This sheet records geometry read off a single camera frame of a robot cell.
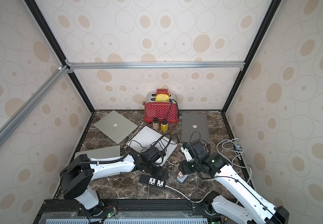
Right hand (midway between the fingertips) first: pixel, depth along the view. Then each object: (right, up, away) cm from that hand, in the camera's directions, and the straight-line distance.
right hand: (182, 168), depth 74 cm
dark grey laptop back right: (+14, +21, +35) cm, 44 cm away
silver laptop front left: (-51, +4, +21) cm, 55 cm away
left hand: (-9, -6, +5) cm, 12 cm away
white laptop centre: (-23, +14, +30) cm, 40 cm away
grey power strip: (+1, -9, +8) cm, 12 cm away
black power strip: (-19, -9, +7) cm, 22 cm away
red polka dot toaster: (-11, +34, +29) cm, 46 cm away
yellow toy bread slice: (-11, +43, +29) cm, 53 cm away
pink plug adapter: (-1, -5, +5) cm, 8 cm away
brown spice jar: (-16, +23, +29) cm, 40 cm away
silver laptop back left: (-48, +21, +36) cm, 63 cm away
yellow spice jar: (-10, +22, +27) cm, 36 cm away
